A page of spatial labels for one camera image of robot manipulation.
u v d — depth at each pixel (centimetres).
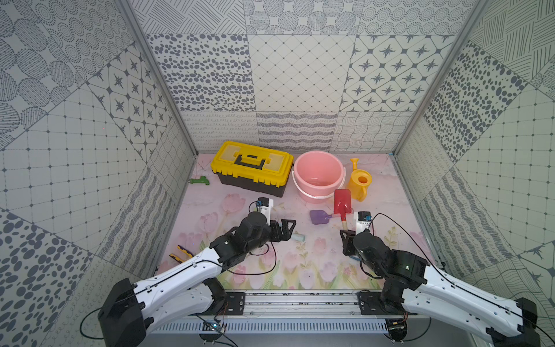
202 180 107
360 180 95
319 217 95
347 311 73
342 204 78
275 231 66
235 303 73
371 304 73
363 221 65
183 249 85
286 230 67
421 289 50
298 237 88
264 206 68
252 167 93
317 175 107
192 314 61
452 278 49
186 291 53
